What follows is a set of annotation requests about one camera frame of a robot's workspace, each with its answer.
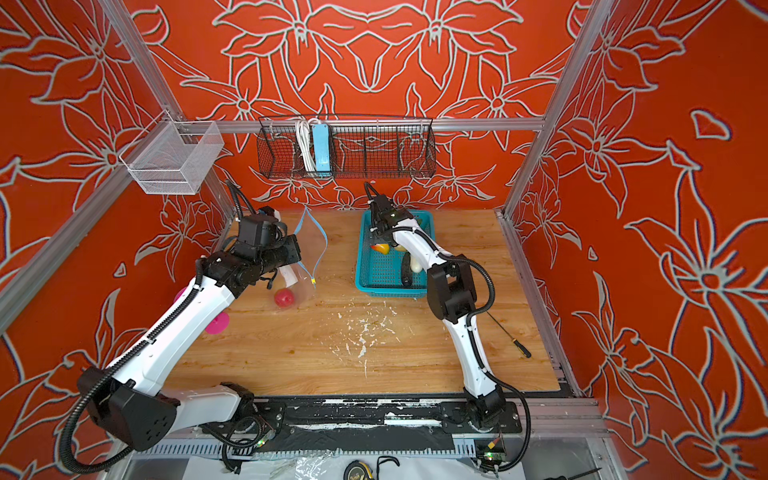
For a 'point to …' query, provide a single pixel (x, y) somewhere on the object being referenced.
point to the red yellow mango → (383, 248)
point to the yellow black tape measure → (357, 470)
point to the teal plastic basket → (378, 275)
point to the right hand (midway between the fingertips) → (384, 233)
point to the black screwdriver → (518, 345)
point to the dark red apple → (284, 297)
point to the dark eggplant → (406, 271)
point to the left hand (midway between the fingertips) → (296, 241)
